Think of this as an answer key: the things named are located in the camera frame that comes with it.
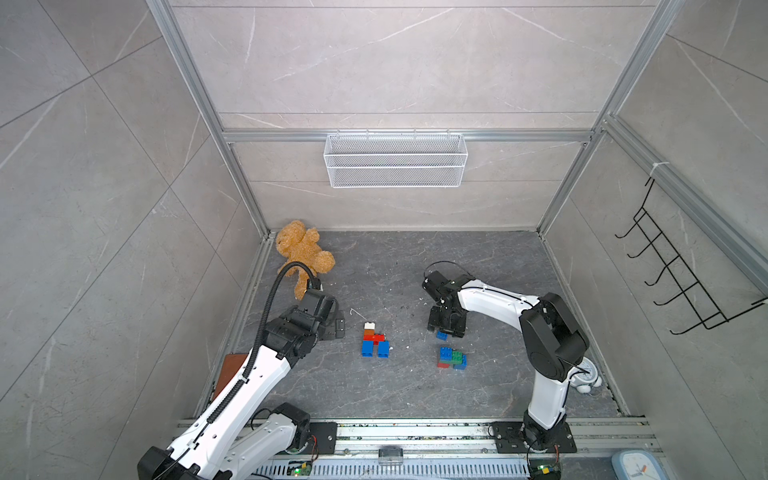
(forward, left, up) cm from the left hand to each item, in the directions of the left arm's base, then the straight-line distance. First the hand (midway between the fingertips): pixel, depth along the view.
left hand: (325, 315), depth 78 cm
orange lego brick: (+2, -11, -14) cm, 18 cm away
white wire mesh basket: (+51, -21, +13) cm, 57 cm away
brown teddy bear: (+32, +14, -7) cm, 36 cm away
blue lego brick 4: (-9, -38, -14) cm, 42 cm away
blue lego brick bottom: (-3, -15, -16) cm, 22 cm away
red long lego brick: (-1, -12, -13) cm, 18 cm away
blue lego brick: (-3, -10, -15) cm, 19 cm away
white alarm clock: (-14, -70, -13) cm, 72 cm away
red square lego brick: (-9, -32, -15) cm, 37 cm away
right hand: (+2, -33, -16) cm, 37 cm away
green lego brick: (-9, -36, -11) cm, 38 cm away
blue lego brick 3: (-4, -35, -21) cm, 41 cm away
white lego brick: (+4, -11, -14) cm, 18 cm away
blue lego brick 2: (0, -33, -15) cm, 36 cm away
